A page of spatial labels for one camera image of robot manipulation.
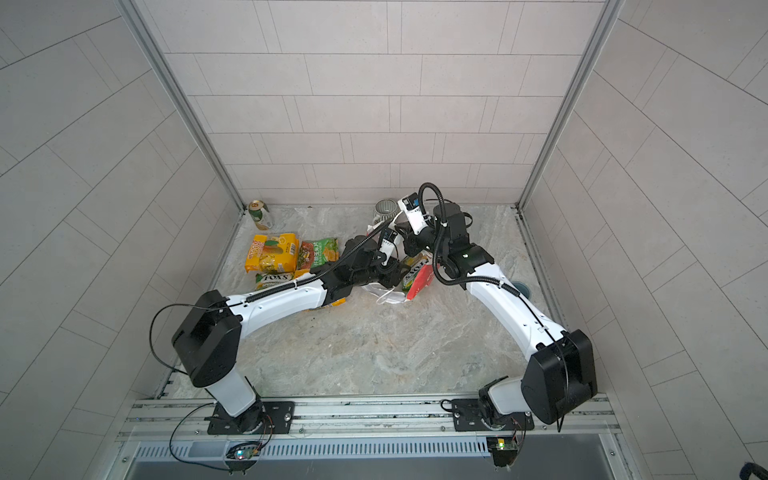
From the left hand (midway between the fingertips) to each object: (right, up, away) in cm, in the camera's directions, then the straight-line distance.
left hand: (414, 264), depth 80 cm
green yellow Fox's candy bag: (+1, 0, +8) cm, 8 cm away
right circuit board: (+20, -41, -13) cm, 48 cm away
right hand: (-5, +10, -4) cm, 12 cm away
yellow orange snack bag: (-44, +1, +13) cm, 46 cm away
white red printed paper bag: (0, -5, -6) cm, 8 cm away
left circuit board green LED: (-37, -39, -16) cm, 56 cm away
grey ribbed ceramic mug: (-9, +17, +32) cm, 37 cm away
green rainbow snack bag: (-45, -6, +11) cm, 47 cm away
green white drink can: (-53, +14, +22) cm, 59 cm away
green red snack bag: (-34, +1, +19) cm, 38 cm away
